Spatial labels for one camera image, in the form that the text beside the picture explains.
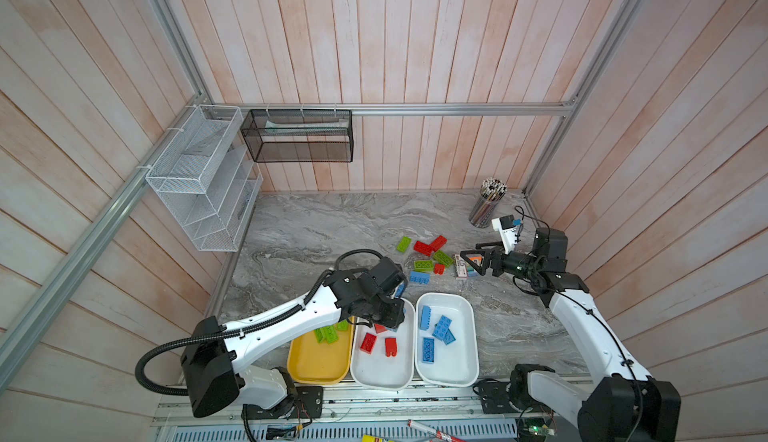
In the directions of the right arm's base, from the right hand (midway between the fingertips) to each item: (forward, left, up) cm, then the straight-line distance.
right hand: (471, 250), depth 79 cm
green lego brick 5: (+9, +4, -18) cm, 20 cm away
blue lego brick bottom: (-21, +11, -18) cm, 30 cm away
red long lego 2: (+16, +5, -19) cm, 25 cm away
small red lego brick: (+5, +5, -19) cm, 20 cm away
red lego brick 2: (-19, +28, -19) cm, 39 cm away
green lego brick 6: (+6, +10, -19) cm, 22 cm away
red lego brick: (-15, +25, -18) cm, 34 cm away
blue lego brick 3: (-10, +19, -3) cm, 22 cm away
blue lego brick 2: (-12, +11, -18) cm, 24 cm away
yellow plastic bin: (-25, +40, -18) cm, 50 cm away
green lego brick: (-17, +38, -20) cm, 46 cm away
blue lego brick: (-16, +7, -17) cm, 24 cm away
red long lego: (+13, +9, -18) cm, 24 cm away
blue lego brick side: (0, +12, -17) cm, 21 cm away
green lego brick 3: (-18, +41, -17) cm, 47 cm away
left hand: (-19, +19, -7) cm, 28 cm away
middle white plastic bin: (-23, +23, -19) cm, 38 cm away
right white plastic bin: (-24, +3, -20) cm, 31 cm away
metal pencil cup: (+26, -12, -4) cm, 28 cm away
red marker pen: (-40, +9, -19) cm, 45 cm away
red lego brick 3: (-20, +21, -17) cm, 34 cm away
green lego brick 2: (-26, +30, +15) cm, 43 cm away
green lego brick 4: (+15, +17, -20) cm, 30 cm away
